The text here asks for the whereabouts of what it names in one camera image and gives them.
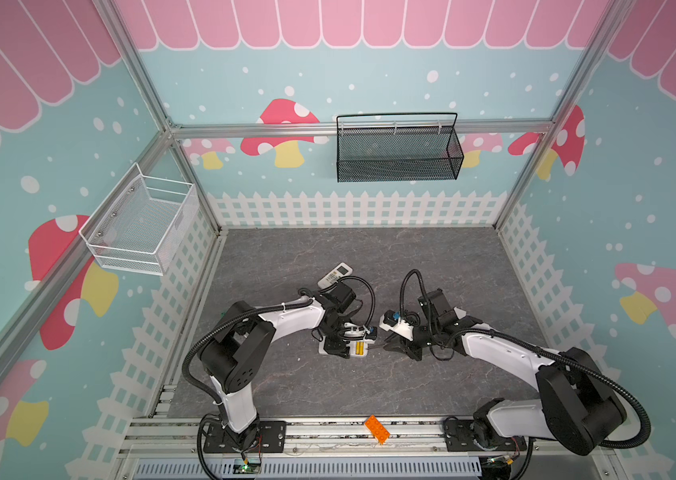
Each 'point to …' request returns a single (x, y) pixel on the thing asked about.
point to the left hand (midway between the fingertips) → (343, 346)
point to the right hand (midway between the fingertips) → (387, 341)
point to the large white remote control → (352, 344)
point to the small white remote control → (341, 271)
